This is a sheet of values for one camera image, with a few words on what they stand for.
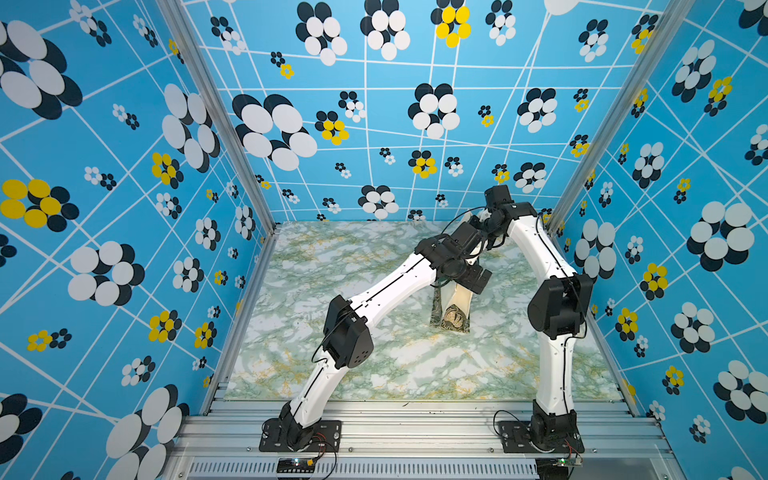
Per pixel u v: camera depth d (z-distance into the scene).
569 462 0.67
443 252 0.62
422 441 0.74
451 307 0.89
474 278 0.72
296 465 0.72
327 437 0.73
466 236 0.63
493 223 0.72
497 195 0.77
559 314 0.57
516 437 0.72
